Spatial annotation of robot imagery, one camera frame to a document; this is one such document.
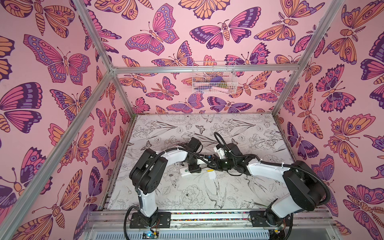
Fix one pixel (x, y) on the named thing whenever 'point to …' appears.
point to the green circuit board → (148, 235)
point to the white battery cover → (212, 175)
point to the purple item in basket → (217, 79)
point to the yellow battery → (212, 170)
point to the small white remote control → (184, 171)
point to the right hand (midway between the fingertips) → (208, 164)
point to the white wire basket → (211, 77)
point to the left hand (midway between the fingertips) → (199, 164)
